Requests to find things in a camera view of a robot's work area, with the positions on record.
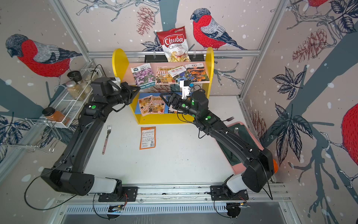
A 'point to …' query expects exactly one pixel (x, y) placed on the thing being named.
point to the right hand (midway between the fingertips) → (162, 96)
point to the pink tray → (241, 171)
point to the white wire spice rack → (65, 112)
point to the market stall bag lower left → (145, 103)
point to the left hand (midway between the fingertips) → (143, 83)
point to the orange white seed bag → (147, 137)
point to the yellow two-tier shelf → (168, 92)
